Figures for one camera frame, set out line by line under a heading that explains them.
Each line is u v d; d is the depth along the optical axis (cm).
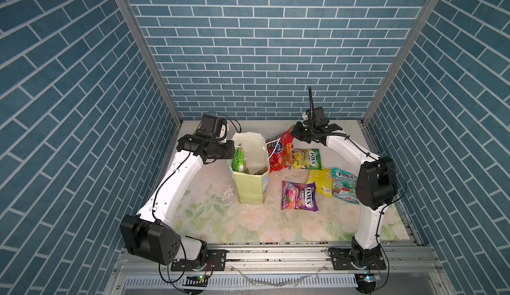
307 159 99
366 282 72
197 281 72
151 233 38
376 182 52
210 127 58
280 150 94
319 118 74
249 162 101
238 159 80
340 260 74
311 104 73
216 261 74
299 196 87
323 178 94
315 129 72
